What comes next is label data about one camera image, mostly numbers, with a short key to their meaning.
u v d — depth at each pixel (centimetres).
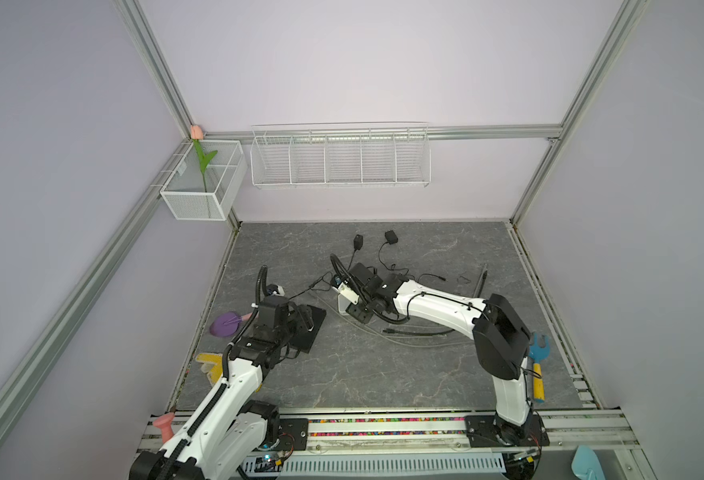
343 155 101
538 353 86
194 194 77
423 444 74
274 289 73
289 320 71
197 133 89
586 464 70
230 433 57
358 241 110
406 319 61
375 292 65
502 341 49
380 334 91
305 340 88
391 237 115
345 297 79
